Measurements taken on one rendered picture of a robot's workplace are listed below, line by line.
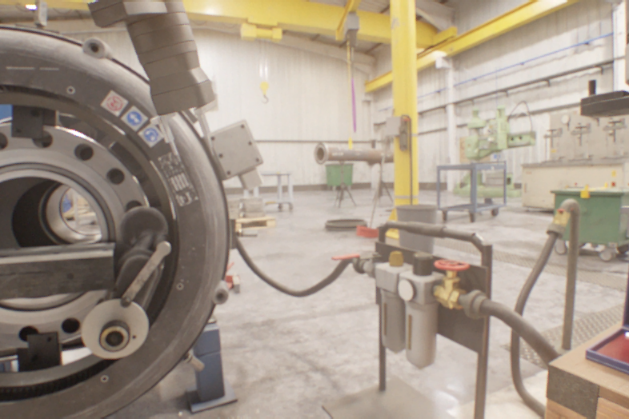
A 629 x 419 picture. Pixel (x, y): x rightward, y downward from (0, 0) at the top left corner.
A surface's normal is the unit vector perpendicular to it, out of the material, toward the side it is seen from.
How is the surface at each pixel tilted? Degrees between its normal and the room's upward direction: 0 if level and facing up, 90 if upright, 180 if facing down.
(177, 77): 110
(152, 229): 90
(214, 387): 90
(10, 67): 90
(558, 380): 90
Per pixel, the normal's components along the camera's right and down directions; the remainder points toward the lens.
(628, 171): 0.20, 0.08
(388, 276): -0.89, 0.07
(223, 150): 0.47, 0.07
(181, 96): -0.11, 0.48
